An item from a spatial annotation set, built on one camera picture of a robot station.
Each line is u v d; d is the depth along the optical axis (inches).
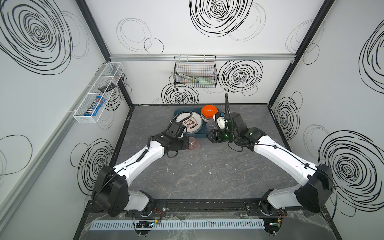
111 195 16.0
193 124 41.3
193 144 34.1
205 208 29.6
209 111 41.3
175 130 24.9
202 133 39.9
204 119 40.4
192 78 34.0
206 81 34.1
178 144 26.8
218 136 26.3
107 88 29.7
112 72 36.8
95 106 28.2
